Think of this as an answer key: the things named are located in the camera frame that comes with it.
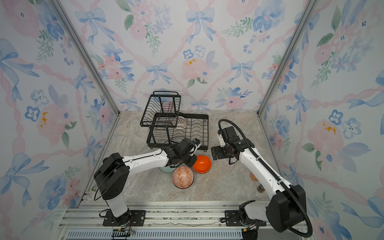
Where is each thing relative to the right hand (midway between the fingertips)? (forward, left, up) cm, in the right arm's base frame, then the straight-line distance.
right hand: (220, 151), depth 83 cm
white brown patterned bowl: (+30, +25, -9) cm, 40 cm away
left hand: (-1, +13, -6) cm, 14 cm away
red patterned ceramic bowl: (-11, +21, -11) cm, 26 cm away
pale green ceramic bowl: (-6, +30, -11) cm, 33 cm away
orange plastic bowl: (-4, +10, -8) cm, 13 cm away
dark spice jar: (-16, -22, -11) cm, 29 cm away
